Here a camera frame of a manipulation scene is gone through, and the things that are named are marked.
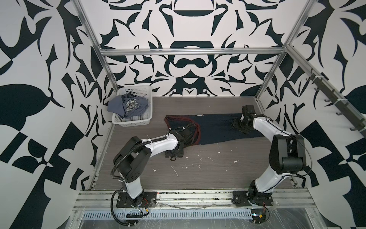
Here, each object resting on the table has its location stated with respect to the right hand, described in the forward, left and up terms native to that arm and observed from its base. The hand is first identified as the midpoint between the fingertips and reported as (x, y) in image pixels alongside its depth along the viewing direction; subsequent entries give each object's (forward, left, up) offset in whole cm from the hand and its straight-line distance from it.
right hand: (234, 124), depth 95 cm
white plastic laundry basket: (+32, +65, +1) cm, 72 cm away
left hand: (-16, +39, -5) cm, 43 cm away
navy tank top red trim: (0, +21, -5) cm, 22 cm away
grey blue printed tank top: (+15, +74, +4) cm, 75 cm away
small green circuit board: (-49, -3, -8) cm, 49 cm away
